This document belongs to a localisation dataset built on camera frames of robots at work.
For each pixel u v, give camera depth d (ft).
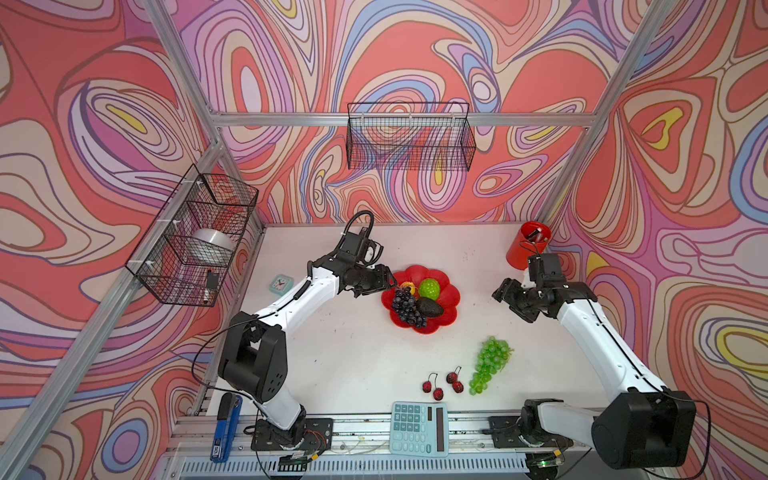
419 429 2.39
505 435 2.40
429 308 2.98
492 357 2.70
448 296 3.14
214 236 2.42
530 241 3.24
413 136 3.15
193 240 2.25
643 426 1.28
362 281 2.37
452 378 2.68
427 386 2.63
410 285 3.11
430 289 3.06
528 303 2.23
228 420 2.44
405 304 2.97
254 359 1.46
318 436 2.38
